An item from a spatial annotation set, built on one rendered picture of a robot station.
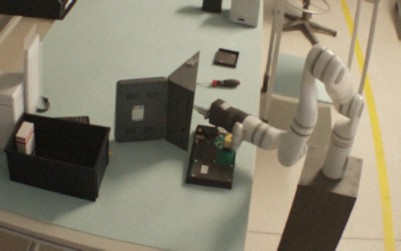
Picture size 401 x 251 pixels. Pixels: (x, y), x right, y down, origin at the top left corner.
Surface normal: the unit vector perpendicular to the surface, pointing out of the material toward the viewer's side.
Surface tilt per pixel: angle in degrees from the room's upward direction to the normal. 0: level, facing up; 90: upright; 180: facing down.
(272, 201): 0
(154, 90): 90
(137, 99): 90
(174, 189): 0
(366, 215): 0
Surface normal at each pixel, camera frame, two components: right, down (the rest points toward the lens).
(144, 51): 0.10, -0.82
